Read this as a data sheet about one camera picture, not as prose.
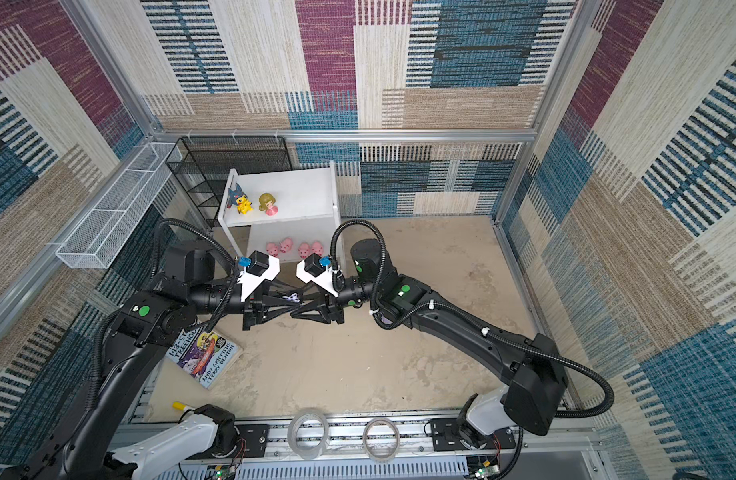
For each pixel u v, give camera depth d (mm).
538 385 398
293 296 574
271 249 889
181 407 779
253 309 519
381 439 755
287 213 777
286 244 896
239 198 740
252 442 733
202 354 849
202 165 1021
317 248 893
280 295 583
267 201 744
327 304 560
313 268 531
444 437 735
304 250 889
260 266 488
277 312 574
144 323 424
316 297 635
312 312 580
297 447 685
